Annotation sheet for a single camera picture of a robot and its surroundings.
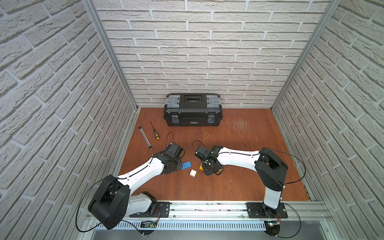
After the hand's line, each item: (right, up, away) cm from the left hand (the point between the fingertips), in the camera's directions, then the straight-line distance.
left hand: (180, 163), depth 86 cm
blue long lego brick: (+4, -1, +1) cm, 4 cm away
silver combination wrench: (-21, +8, +11) cm, 25 cm away
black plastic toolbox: (+8, +33, +9) cm, 35 cm away
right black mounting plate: (+41, -20, -12) cm, 48 cm away
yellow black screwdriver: (-18, +16, +14) cm, 27 cm away
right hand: (+18, -5, +1) cm, 19 cm away
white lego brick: (+8, -5, -1) cm, 10 cm away
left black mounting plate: (-7, -21, -12) cm, 25 cm away
